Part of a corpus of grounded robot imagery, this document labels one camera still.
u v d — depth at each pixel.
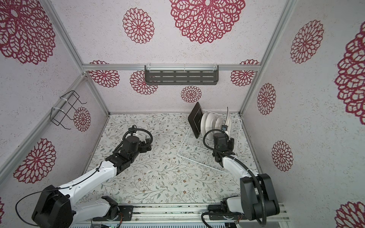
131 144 0.61
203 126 0.97
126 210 0.75
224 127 0.76
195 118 0.94
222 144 0.68
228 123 0.87
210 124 0.95
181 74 0.95
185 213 0.75
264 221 0.38
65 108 0.79
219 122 0.96
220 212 0.75
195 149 0.98
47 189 0.42
